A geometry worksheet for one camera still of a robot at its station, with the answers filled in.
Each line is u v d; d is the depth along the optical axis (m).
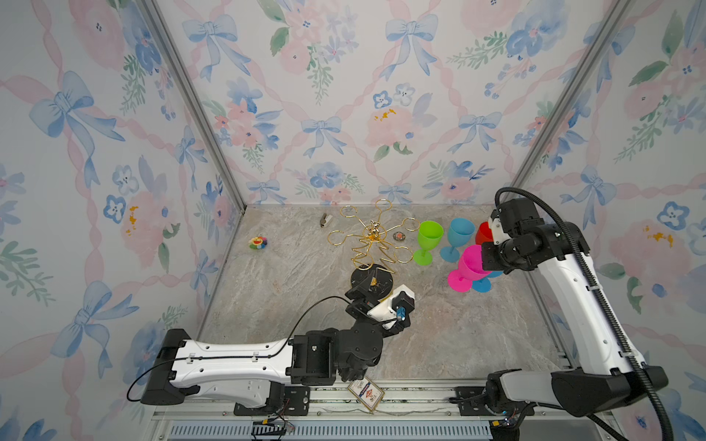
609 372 0.38
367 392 0.74
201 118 0.90
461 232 0.94
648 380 0.36
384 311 0.50
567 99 0.85
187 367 0.41
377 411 0.73
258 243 1.07
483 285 0.97
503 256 0.60
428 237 0.91
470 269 0.69
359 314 0.55
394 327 0.51
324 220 1.13
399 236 1.10
